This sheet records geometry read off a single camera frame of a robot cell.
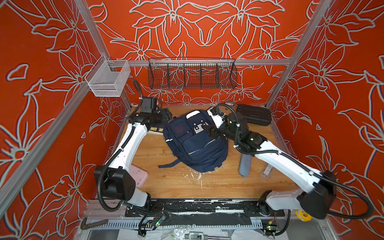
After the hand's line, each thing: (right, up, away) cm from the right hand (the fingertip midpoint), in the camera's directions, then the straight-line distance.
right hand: (204, 121), depth 72 cm
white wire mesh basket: (-60, +27, +22) cm, 69 cm away
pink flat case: (-35, -31, +11) cm, 49 cm away
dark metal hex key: (-57, -50, -3) cm, 76 cm away
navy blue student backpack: (-8, -14, +20) cm, 26 cm away
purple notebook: (-33, -7, +30) cm, 46 cm away
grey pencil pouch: (+25, -26, +14) cm, 39 cm away
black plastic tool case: (+41, +4, +34) cm, 53 cm away
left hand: (-20, +4, +9) cm, 22 cm away
